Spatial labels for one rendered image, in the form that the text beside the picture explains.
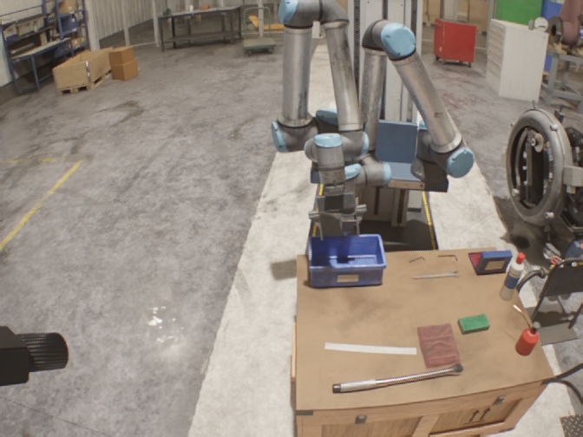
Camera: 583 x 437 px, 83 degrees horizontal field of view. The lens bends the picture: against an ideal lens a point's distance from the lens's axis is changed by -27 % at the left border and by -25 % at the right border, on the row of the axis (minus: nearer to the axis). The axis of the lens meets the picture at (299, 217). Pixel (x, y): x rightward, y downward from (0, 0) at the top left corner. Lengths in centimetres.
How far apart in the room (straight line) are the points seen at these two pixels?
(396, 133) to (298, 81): 59
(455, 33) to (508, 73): 174
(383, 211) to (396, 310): 82
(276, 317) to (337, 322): 70
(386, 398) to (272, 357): 83
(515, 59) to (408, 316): 528
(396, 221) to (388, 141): 49
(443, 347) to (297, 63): 120
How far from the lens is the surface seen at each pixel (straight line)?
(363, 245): 184
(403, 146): 206
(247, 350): 212
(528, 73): 661
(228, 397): 197
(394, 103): 206
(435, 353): 154
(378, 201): 230
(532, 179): 267
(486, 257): 183
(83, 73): 761
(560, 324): 258
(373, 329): 159
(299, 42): 162
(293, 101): 173
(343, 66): 159
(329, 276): 168
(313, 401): 139
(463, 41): 791
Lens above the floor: 168
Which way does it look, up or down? 35 degrees down
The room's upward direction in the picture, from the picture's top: 1 degrees counter-clockwise
